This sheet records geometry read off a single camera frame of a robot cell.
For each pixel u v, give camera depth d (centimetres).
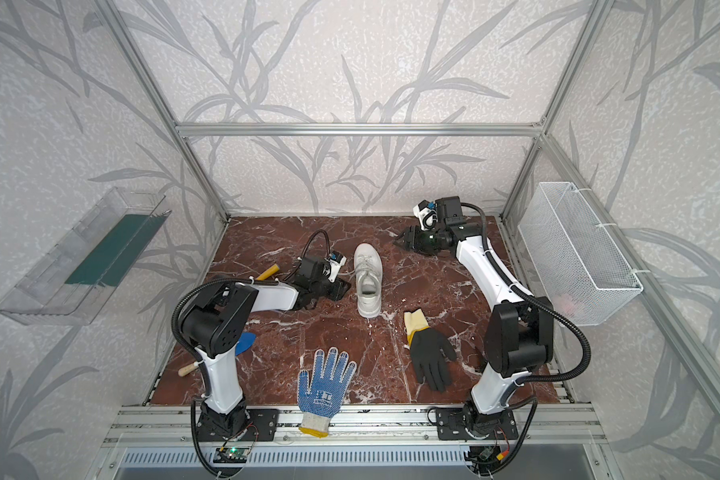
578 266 63
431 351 85
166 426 76
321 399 77
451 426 73
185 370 82
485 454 75
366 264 96
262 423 74
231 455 71
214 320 52
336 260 89
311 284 79
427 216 78
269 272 102
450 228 64
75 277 64
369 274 92
